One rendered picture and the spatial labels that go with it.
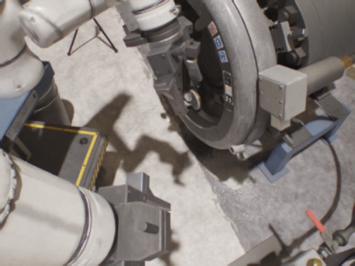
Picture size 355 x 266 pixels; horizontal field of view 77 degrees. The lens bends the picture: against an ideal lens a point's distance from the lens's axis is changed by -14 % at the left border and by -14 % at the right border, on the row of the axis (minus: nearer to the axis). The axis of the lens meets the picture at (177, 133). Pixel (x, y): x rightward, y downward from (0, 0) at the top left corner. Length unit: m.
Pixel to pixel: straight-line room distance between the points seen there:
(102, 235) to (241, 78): 0.55
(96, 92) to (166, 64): 1.33
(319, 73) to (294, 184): 0.84
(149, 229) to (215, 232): 1.03
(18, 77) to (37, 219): 0.66
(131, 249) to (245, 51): 0.55
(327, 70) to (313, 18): 0.29
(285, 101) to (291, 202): 0.85
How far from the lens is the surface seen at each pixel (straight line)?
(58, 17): 0.51
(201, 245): 1.24
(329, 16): 1.09
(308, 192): 1.48
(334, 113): 1.51
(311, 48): 0.99
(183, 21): 0.85
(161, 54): 0.50
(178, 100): 0.54
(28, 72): 0.83
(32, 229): 0.20
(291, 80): 0.63
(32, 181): 0.21
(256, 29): 0.69
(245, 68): 0.68
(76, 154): 1.12
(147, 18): 0.51
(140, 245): 0.26
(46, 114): 1.44
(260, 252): 1.28
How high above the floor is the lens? 1.21
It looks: 54 degrees down
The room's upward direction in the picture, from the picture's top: 1 degrees counter-clockwise
